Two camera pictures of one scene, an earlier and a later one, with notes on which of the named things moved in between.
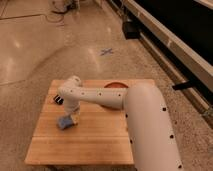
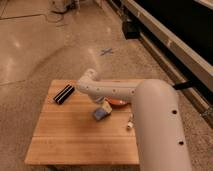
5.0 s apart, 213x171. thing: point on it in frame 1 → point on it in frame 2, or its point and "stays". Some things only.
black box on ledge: (131, 29) stays
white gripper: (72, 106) → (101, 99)
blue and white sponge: (65, 122) → (101, 113)
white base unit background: (65, 6) stays
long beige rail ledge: (177, 56) stays
